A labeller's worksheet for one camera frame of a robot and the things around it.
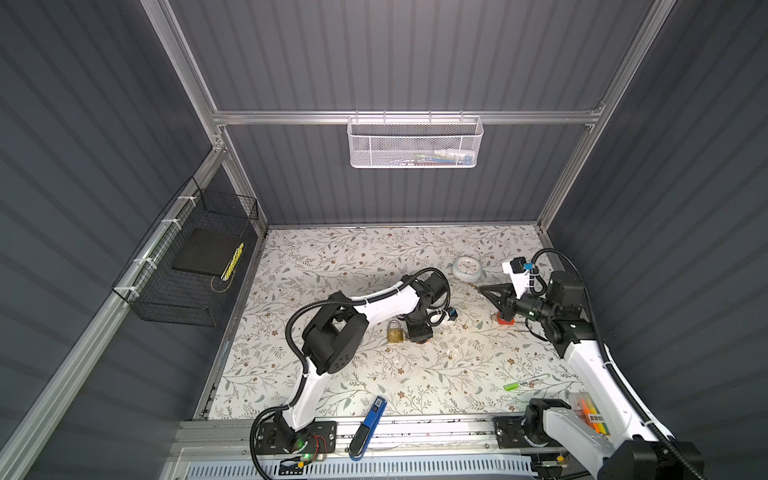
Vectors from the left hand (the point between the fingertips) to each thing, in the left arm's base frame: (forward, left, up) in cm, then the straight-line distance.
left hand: (420, 331), depth 91 cm
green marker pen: (-17, -25, 0) cm, 30 cm away
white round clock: (+21, -19, +2) cm, 29 cm away
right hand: (0, -16, +20) cm, 26 cm away
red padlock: (+2, -27, 0) cm, 27 cm away
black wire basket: (+5, +62, +26) cm, 67 cm away
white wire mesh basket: (+75, -3, +21) cm, 78 cm away
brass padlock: (0, +8, 0) cm, 8 cm away
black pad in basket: (+12, +57, +28) cm, 64 cm away
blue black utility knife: (-28, +18, +3) cm, 33 cm away
